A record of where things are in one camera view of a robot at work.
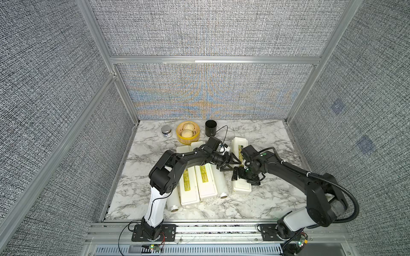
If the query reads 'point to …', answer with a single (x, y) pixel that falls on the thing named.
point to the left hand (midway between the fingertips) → (238, 167)
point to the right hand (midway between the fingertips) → (238, 177)
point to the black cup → (210, 128)
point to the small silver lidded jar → (166, 131)
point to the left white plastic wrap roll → (173, 201)
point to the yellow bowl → (188, 132)
